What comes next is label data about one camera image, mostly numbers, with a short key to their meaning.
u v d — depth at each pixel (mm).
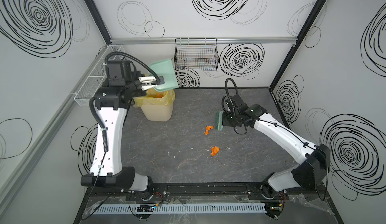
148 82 547
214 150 868
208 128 960
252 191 737
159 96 803
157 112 910
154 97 803
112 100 403
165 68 709
